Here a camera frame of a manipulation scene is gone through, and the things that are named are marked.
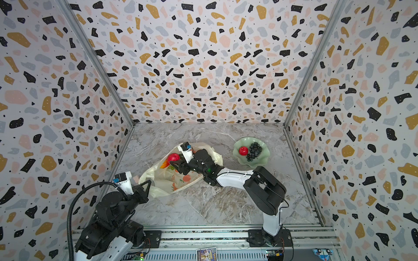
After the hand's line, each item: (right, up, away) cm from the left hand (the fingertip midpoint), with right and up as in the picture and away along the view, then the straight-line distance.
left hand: (153, 181), depth 70 cm
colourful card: (+23, -31, -1) cm, 39 cm away
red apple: (+43, +11, +30) cm, 54 cm away
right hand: (+7, +8, +9) cm, 14 cm away
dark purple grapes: (+51, +11, +30) cm, 60 cm away
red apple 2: (+7, +10, +8) cm, 14 cm away
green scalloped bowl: (+55, +5, +31) cm, 63 cm away
